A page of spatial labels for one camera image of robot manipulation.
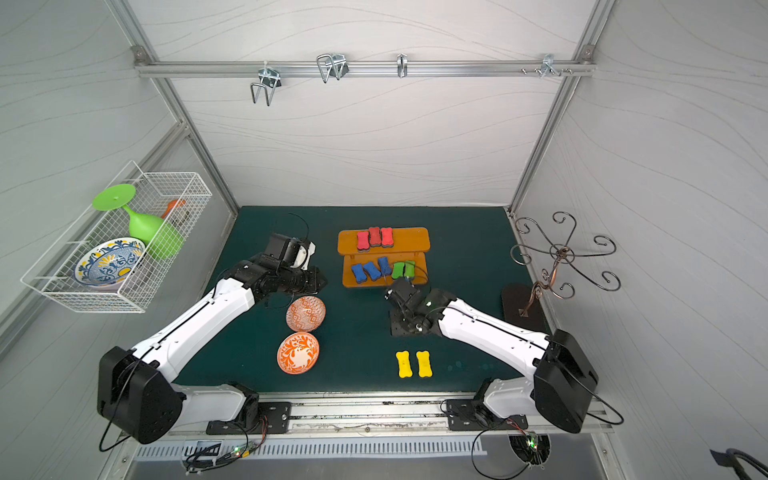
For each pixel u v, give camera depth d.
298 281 0.68
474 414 0.65
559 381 0.40
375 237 0.91
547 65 0.77
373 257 1.04
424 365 0.80
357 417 0.75
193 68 0.82
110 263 0.62
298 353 0.83
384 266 1.01
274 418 0.74
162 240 0.64
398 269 0.99
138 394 0.39
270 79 0.78
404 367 0.80
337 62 0.76
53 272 0.56
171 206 0.77
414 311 0.60
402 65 0.79
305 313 0.91
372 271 0.98
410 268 0.98
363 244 0.90
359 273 0.98
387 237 0.92
